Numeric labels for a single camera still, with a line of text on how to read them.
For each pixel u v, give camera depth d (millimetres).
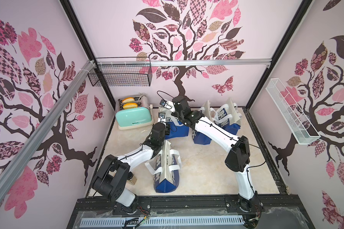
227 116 896
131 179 757
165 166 621
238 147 545
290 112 813
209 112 835
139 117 999
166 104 724
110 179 442
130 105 948
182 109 628
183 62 931
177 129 876
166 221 697
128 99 1004
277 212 719
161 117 723
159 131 647
